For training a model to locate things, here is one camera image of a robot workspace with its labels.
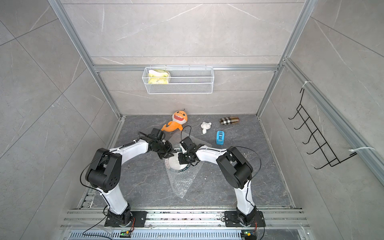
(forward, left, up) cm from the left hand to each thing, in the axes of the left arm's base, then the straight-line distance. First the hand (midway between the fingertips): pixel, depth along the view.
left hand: (178, 150), depth 92 cm
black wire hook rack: (-15, -66, +26) cm, 72 cm away
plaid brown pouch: (+28, -38, -5) cm, 47 cm away
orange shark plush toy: (+26, 0, +2) cm, 27 cm away
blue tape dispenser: (+12, -29, -5) cm, 32 cm away
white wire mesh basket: (+42, +1, +23) cm, 47 cm away
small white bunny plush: (+23, -19, -5) cm, 30 cm away
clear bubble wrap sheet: (-17, -2, -6) cm, 18 cm away
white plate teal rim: (-7, +4, -5) cm, 9 cm away
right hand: (-4, -1, -6) cm, 7 cm away
